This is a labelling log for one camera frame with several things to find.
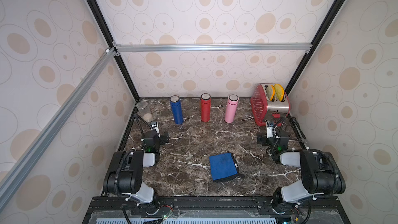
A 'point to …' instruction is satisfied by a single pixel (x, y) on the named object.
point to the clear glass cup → (144, 110)
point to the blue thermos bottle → (175, 104)
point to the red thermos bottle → (205, 107)
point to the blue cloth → (223, 166)
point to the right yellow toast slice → (279, 91)
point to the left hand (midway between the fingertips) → (160, 128)
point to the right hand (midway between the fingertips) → (265, 131)
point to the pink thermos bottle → (231, 108)
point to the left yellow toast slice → (270, 91)
